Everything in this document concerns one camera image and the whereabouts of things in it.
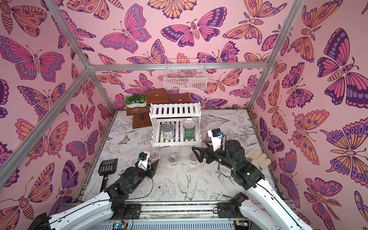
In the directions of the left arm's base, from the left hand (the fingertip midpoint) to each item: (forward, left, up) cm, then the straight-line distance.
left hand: (155, 157), depth 80 cm
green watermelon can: (+13, -19, +12) cm, 26 cm away
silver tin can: (+12, -7, +8) cm, 16 cm away
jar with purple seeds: (+2, -9, -8) cm, 12 cm away
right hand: (-2, -23, +15) cm, 27 cm away
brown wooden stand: (+38, +19, -10) cm, 44 cm away
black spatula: (-2, +31, -9) cm, 32 cm away
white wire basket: (+59, -16, +15) cm, 63 cm away
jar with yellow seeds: (-1, 0, +3) cm, 3 cm away
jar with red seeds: (+2, -22, -7) cm, 23 cm away
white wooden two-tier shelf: (+23, -10, 0) cm, 25 cm away
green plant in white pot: (+37, +17, +9) cm, 42 cm away
